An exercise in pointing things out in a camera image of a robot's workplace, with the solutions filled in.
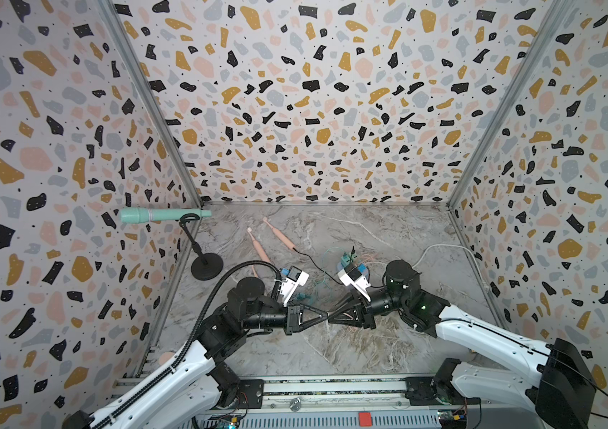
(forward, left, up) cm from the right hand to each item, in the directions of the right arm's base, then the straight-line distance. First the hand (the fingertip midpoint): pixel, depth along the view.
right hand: (337, 322), depth 63 cm
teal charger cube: (+29, -3, -17) cm, 34 cm away
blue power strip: (+9, -6, +10) cm, 14 cm away
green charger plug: (+30, -6, -17) cm, 35 cm away
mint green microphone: (+22, +51, +13) cm, 57 cm away
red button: (-16, -8, -26) cm, 32 cm away
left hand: (0, +2, +2) cm, 2 cm away
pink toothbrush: (+43, +21, -22) cm, 53 cm away
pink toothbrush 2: (+36, +29, -21) cm, 51 cm away
